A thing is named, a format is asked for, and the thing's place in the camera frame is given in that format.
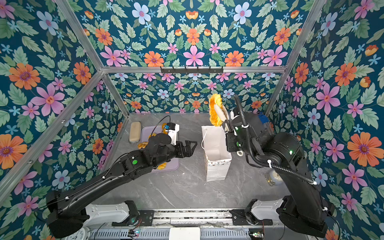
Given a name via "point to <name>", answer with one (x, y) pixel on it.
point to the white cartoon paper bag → (217, 160)
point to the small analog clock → (275, 178)
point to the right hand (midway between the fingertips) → (228, 134)
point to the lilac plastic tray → (146, 131)
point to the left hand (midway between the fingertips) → (194, 141)
